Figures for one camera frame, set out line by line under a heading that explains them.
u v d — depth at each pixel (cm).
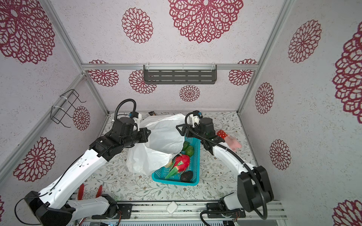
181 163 82
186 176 81
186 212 75
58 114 73
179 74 93
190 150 92
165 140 88
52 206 38
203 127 64
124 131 53
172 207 76
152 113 117
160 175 85
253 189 42
